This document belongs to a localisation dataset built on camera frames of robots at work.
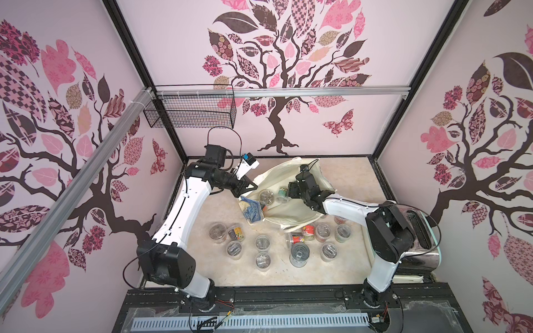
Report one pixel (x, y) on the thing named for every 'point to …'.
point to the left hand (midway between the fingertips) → (252, 190)
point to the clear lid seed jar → (266, 197)
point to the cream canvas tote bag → (295, 211)
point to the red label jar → (309, 232)
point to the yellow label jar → (237, 232)
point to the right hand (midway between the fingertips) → (294, 183)
